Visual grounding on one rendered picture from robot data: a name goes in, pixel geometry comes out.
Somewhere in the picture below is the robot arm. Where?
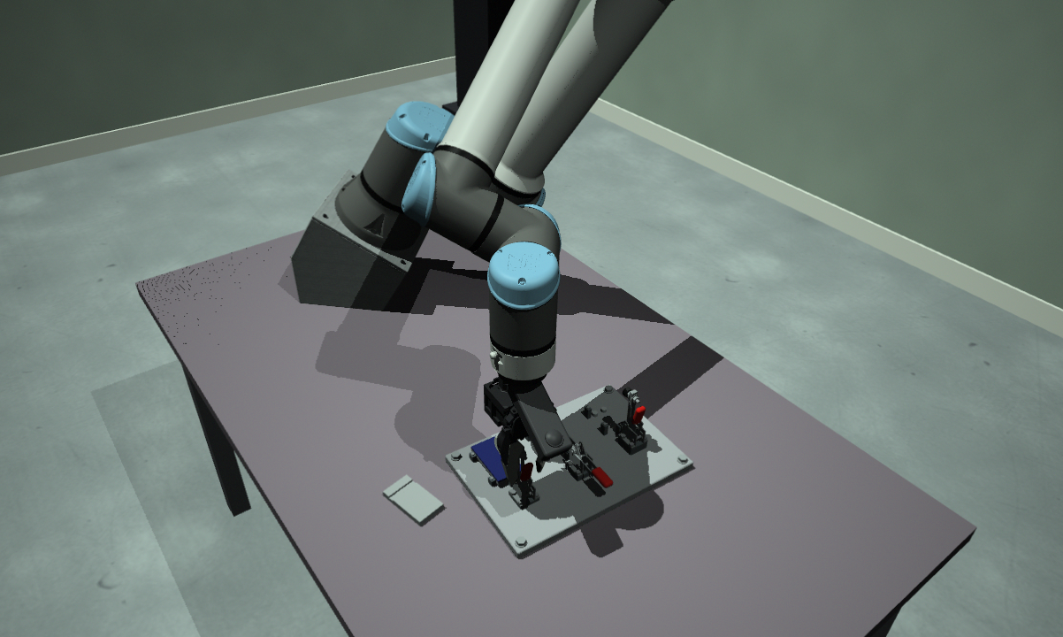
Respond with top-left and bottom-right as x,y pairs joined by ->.
335,0 -> 674,460

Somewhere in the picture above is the blue flat blank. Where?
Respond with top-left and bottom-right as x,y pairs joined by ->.
471,436 -> 508,486

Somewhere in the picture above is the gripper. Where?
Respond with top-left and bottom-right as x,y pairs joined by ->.
484,373 -> 547,486

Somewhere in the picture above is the toggle clamp with red handle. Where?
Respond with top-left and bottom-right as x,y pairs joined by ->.
566,437 -> 613,488

